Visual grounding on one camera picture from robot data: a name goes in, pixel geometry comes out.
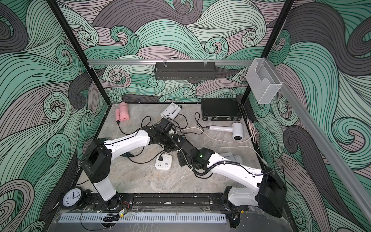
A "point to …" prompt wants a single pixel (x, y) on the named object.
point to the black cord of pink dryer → (118, 123)
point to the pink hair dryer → (122, 113)
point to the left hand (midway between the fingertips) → (185, 147)
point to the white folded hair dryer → (171, 111)
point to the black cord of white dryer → (202, 126)
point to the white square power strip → (164, 164)
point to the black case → (221, 109)
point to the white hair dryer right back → (236, 129)
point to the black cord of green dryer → (160, 157)
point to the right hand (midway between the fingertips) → (179, 157)
